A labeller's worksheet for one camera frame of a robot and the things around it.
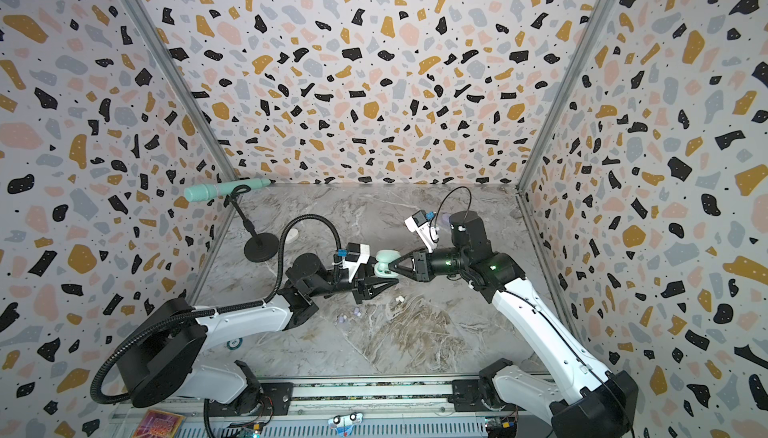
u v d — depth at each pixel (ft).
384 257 2.22
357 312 2.88
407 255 2.06
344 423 2.26
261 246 3.29
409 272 2.12
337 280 2.06
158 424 2.26
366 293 2.14
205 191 2.44
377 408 2.40
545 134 3.50
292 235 3.38
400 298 2.96
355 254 1.98
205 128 3.31
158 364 1.37
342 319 2.82
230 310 1.65
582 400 1.25
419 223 2.06
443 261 1.98
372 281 2.14
